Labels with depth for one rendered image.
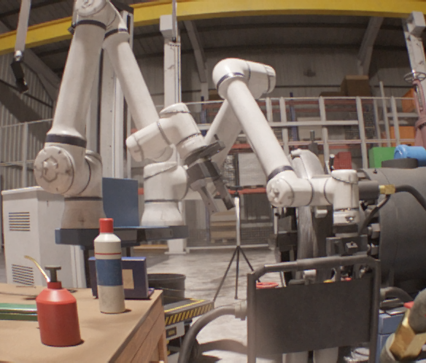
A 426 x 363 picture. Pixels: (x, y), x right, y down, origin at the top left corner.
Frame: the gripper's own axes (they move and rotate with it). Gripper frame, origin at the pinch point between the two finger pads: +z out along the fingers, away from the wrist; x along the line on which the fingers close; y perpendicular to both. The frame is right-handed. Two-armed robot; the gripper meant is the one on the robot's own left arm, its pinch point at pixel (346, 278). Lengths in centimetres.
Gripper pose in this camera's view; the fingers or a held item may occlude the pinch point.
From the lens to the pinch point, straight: 137.3
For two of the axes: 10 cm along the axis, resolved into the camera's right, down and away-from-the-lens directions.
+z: 0.4, 10.0, -0.8
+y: -0.3, -0.8, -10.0
